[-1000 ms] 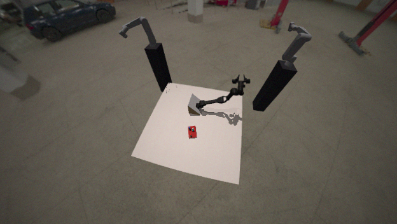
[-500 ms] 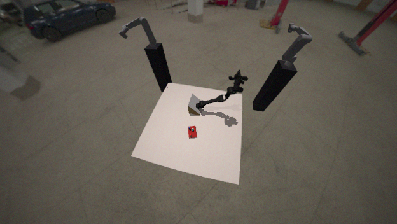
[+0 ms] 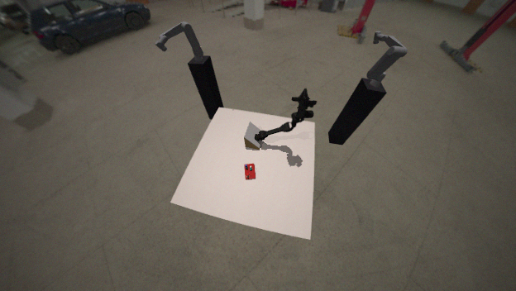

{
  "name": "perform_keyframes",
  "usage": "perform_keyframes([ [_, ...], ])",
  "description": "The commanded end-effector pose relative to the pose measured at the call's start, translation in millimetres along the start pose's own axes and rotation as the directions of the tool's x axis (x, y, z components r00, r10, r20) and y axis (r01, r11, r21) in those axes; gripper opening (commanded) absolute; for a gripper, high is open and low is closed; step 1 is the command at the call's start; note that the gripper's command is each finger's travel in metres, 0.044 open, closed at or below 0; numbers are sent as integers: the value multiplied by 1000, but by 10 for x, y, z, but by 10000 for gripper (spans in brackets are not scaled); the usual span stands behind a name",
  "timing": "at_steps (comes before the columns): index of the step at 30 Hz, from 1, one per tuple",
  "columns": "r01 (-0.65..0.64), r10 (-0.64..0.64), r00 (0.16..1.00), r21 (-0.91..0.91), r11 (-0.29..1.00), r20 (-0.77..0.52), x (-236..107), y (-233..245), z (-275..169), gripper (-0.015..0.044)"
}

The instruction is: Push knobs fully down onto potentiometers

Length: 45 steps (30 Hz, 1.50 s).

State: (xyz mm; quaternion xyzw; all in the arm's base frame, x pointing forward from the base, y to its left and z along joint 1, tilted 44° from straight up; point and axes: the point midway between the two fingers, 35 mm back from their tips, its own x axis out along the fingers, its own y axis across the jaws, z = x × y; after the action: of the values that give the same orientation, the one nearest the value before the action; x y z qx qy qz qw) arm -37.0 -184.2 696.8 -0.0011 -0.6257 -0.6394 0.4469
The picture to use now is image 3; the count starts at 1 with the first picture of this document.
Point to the red circuit board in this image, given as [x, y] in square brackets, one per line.
[250, 171]

